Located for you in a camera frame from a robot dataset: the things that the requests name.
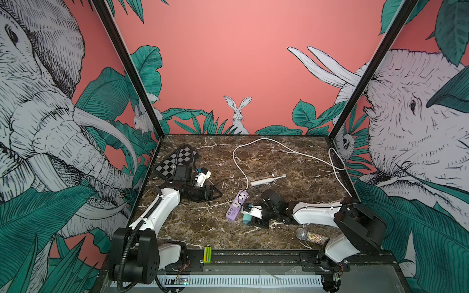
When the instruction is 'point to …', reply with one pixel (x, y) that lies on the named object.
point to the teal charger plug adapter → (247, 218)
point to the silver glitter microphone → (303, 234)
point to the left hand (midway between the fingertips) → (218, 193)
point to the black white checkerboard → (179, 158)
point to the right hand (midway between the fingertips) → (249, 215)
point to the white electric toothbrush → (266, 180)
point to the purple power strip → (235, 208)
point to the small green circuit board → (181, 281)
